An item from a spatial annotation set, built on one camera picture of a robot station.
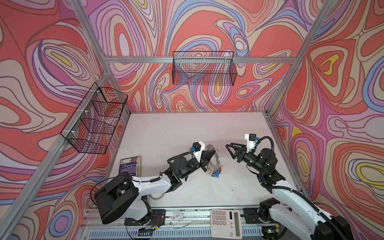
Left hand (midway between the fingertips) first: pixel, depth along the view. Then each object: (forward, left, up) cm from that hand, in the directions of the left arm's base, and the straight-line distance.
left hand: (217, 153), depth 70 cm
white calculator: (-25, -4, -22) cm, 34 cm away
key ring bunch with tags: (-4, +1, -6) cm, 7 cm away
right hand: (+5, -7, -4) cm, 9 cm away
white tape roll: (-13, +31, -24) cm, 41 cm away
